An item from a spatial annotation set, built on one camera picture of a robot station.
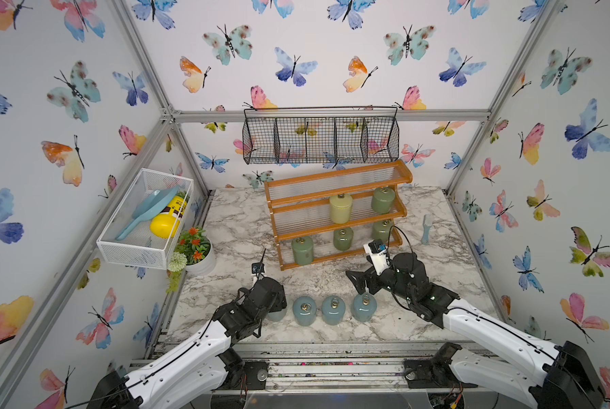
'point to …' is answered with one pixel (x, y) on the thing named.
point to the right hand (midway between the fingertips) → (360, 262)
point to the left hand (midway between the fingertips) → (279, 290)
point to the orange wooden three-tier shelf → (330, 216)
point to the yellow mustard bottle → (166, 224)
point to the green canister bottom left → (302, 250)
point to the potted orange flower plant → (193, 250)
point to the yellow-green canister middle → (341, 208)
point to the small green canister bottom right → (381, 229)
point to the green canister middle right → (382, 199)
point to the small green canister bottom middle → (342, 239)
